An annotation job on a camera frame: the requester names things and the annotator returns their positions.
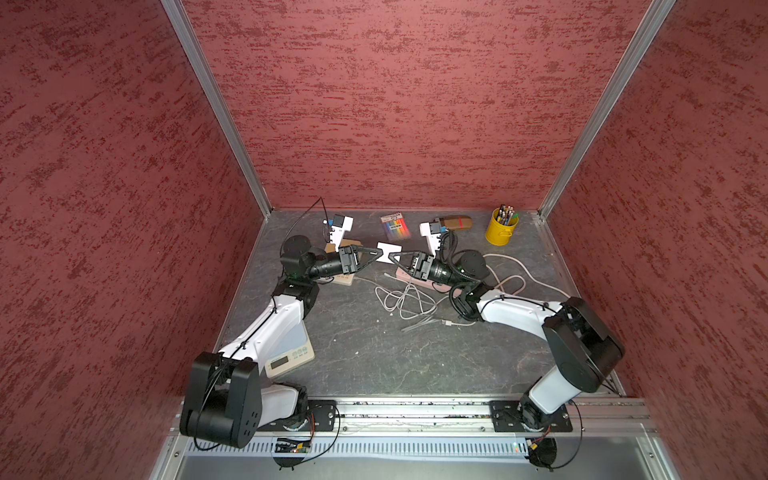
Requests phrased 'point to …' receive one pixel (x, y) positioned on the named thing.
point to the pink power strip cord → (513, 276)
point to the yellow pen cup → (497, 233)
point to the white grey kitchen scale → (295, 350)
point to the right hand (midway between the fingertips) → (388, 261)
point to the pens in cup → (506, 214)
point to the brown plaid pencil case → (457, 222)
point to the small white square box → (388, 248)
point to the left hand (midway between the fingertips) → (380, 259)
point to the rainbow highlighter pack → (396, 227)
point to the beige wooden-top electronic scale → (343, 279)
